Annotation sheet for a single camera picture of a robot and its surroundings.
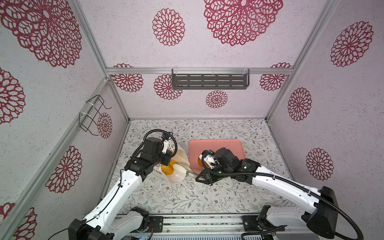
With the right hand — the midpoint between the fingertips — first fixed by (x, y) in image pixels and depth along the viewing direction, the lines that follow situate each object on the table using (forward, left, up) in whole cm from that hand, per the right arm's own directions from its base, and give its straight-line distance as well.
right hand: (197, 177), depth 69 cm
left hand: (+13, +16, -1) cm, 20 cm away
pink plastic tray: (+33, +1, -24) cm, 41 cm away
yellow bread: (+9, +17, -13) cm, 23 cm away
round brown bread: (0, -1, +13) cm, 13 cm away
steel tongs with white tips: (+5, +9, -3) cm, 10 cm away
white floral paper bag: (+19, +12, -14) cm, 27 cm away
